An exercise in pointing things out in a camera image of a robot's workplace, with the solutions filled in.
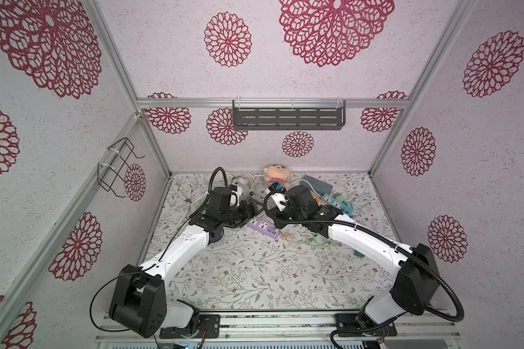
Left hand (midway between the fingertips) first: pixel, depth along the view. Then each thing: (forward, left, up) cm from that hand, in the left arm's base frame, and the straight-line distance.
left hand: (260, 211), depth 80 cm
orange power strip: (+18, -29, -19) cm, 39 cm away
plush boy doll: (+32, -8, -14) cm, 36 cm away
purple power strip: (+3, -1, -17) cm, 18 cm away
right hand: (0, -2, +1) cm, 3 cm away
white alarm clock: (+22, +8, -15) cm, 28 cm away
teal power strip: (+17, -38, -19) cm, 46 cm away
